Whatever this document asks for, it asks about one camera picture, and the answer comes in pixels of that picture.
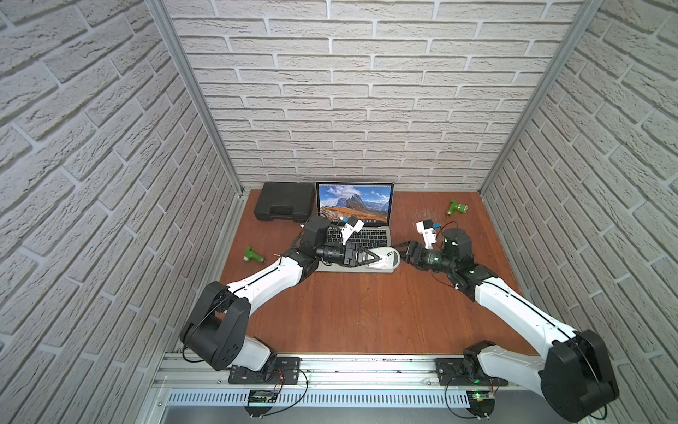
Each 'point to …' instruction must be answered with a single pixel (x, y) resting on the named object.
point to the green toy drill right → (455, 206)
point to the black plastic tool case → (290, 201)
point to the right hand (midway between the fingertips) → (397, 251)
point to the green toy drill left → (251, 254)
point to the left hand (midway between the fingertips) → (379, 259)
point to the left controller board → (259, 402)
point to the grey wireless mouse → (390, 258)
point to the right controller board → (481, 403)
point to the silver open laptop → (372, 202)
